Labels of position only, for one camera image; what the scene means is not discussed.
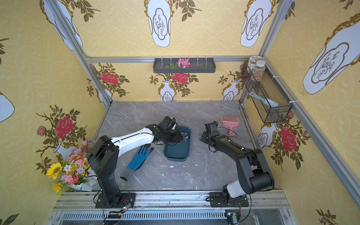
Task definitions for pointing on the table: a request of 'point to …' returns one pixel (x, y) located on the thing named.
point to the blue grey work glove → (138, 161)
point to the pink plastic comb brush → (229, 122)
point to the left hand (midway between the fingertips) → (175, 136)
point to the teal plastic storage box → (179, 151)
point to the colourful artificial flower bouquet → (73, 170)
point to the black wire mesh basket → (267, 96)
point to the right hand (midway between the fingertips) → (208, 135)
